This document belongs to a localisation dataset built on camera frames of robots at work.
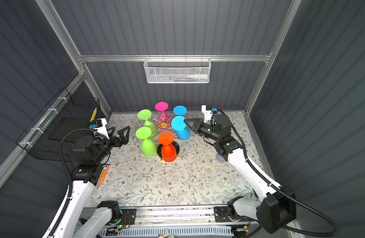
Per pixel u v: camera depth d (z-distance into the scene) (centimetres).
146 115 79
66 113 79
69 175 49
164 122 75
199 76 86
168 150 74
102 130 60
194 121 65
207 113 66
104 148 59
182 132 77
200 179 86
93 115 84
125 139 64
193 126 65
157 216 75
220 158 91
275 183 42
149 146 75
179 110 81
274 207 38
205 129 63
